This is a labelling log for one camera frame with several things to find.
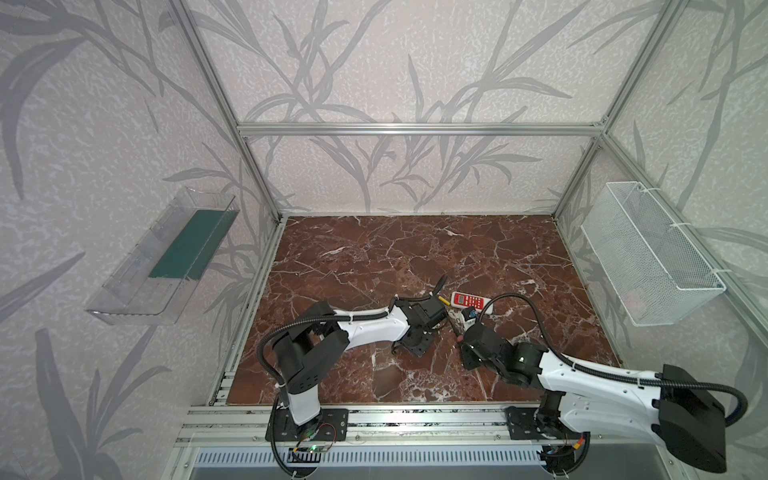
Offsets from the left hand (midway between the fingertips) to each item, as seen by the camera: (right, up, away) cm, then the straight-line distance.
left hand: (418, 335), depth 88 cm
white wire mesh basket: (+50, +23, -24) cm, 60 cm away
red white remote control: (+15, +9, +6) cm, 18 cm away
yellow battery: (+9, +9, +9) cm, 15 cm away
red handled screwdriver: (+8, +14, +14) cm, 21 cm away
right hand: (+11, +1, -4) cm, 12 cm away
